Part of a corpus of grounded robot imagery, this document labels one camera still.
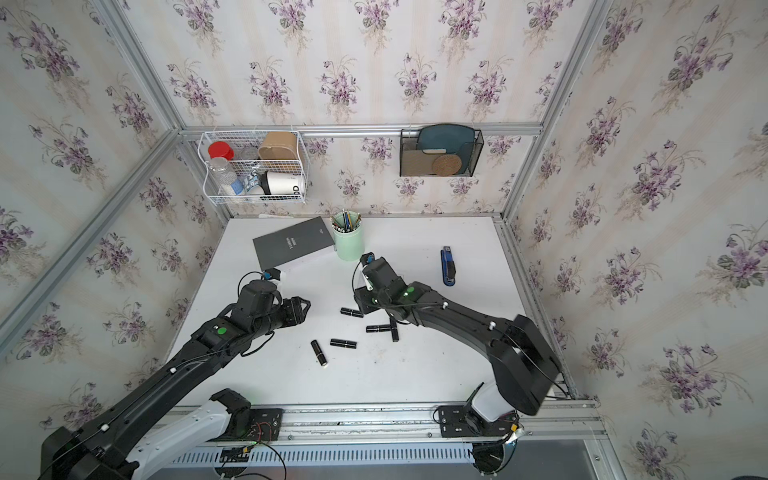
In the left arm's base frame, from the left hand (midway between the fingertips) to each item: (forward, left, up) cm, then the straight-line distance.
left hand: (308, 308), depth 78 cm
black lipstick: (+5, -10, -13) cm, 17 cm away
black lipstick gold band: (-7, -2, -13) cm, 15 cm away
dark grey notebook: (+32, +13, -11) cm, 37 cm away
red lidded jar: (+45, +31, +19) cm, 58 cm away
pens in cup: (+33, -7, -2) cm, 34 cm away
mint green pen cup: (+26, -9, 0) cm, 27 cm away
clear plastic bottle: (+34, +27, +17) cm, 47 cm away
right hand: (+5, -15, -2) cm, 16 cm away
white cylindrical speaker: (+38, +12, +12) cm, 42 cm away
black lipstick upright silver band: (0, -23, -13) cm, 27 cm away
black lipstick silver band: (0, -19, -13) cm, 23 cm away
